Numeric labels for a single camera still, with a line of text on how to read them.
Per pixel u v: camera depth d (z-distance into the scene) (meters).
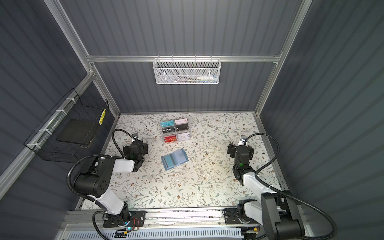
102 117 0.83
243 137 0.75
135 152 0.75
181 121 1.02
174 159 0.94
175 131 1.03
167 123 1.01
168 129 1.02
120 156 0.78
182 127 1.02
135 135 0.84
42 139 0.61
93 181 0.47
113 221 0.68
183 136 1.03
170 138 1.02
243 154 0.65
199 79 0.91
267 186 0.49
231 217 0.73
